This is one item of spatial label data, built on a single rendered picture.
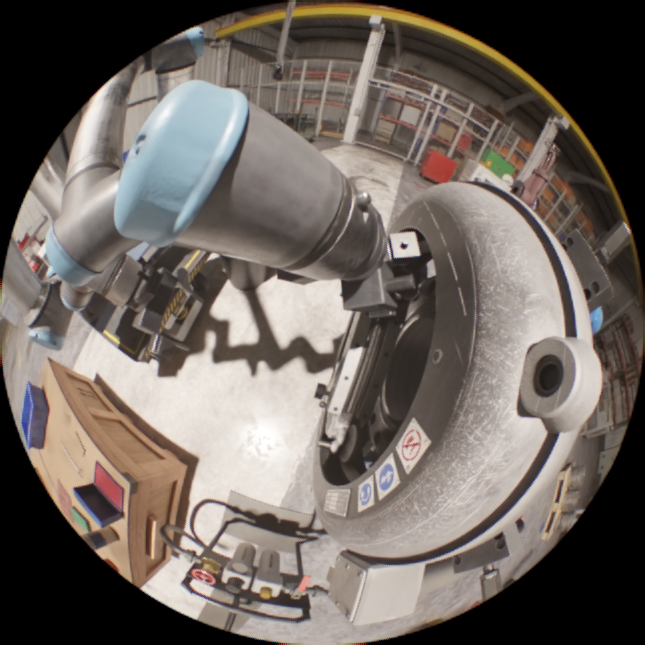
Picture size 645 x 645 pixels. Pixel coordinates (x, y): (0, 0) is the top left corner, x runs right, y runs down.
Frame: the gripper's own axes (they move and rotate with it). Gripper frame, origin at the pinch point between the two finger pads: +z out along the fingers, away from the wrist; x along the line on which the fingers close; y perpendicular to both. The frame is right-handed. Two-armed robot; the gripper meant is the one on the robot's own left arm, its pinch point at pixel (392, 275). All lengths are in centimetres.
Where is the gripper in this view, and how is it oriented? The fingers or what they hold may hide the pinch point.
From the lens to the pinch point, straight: 33.4
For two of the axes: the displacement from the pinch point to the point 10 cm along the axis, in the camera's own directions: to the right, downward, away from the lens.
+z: 6.1, 0.1, 7.9
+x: -0.7, -9.9, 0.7
